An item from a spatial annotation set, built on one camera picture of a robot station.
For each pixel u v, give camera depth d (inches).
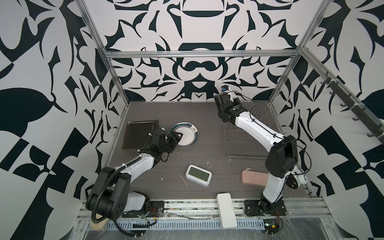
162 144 27.1
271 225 28.1
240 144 38.0
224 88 29.8
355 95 24.2
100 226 26.4
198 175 32.0
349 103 23.5
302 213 28.9
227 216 27.1
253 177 32.8
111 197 16.5
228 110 25.1
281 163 19.3
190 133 39.6
